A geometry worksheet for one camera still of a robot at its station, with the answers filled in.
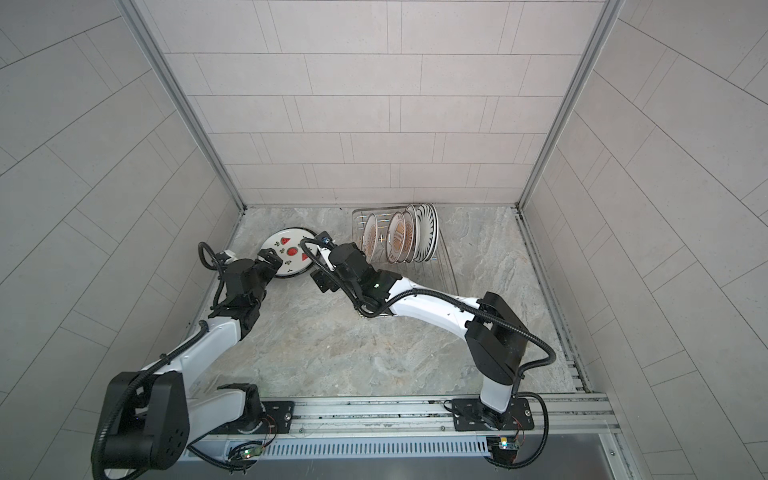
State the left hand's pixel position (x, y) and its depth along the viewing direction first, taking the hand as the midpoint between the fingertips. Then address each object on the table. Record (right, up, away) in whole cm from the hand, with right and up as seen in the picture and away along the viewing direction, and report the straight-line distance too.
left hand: (275, 252), depth 86 cm
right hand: (+16, -2, -8) cm, 18 cm away
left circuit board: (+4, -42, -21) cm, 47 cm away
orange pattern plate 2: (+39, +4, +3) cm, 39 cm away
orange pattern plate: (+35, +4, +13) cm, 37 cm away
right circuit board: (+60, -44, -18) cm, 77 cm away
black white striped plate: (+44, +7, +6) cm, 45 cm away
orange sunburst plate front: (+26, +4, +14) cm, 30 cm away
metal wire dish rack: (+49, -5, +10) cm, 51 cm away
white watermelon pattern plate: (-3, +1, +16) cm, 17 cm away
